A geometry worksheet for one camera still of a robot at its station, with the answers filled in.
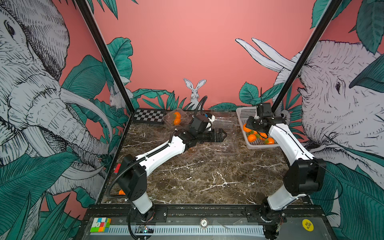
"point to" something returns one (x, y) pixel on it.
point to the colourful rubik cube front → (101, 225)
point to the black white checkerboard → (154, 116)
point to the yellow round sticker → (307, 225)
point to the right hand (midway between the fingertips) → (247, 120)
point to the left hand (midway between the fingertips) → (222, 133)
